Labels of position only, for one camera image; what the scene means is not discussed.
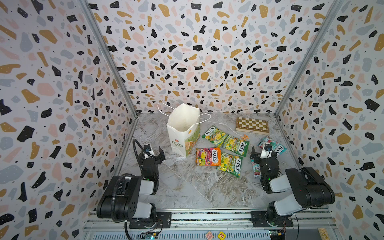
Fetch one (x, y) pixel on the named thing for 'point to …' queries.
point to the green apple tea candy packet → (231, 164)
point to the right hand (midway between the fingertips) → (261, 144)
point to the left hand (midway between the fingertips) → (151, 147)
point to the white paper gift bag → (183, 126)
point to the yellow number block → (221, 236)
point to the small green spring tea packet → (215, 135)
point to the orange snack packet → (208, 156)
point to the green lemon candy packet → (236, 145)
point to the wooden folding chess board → (252, 125)
